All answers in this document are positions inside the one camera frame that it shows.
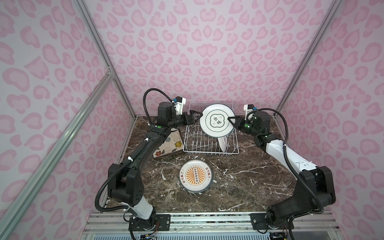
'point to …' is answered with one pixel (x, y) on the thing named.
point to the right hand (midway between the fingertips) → (229, 118)
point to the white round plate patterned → (223, 142)
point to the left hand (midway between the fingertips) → (199, 115)
